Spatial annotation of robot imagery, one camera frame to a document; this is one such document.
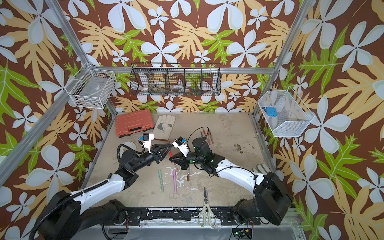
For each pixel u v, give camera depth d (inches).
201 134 42.4
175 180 33.9
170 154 28.4
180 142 26.1
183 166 26.7
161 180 33.8
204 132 42.8
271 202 16.3
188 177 34.2
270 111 33.9
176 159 28.2
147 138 26.0
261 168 35.6
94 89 33.4
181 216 29.6
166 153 27.6
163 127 43.6
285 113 33.1
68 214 16.0
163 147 27.0
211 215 29.6
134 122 42.4
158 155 26.0
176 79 38.5
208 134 42.2
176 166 29.4
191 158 26.2
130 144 41.4
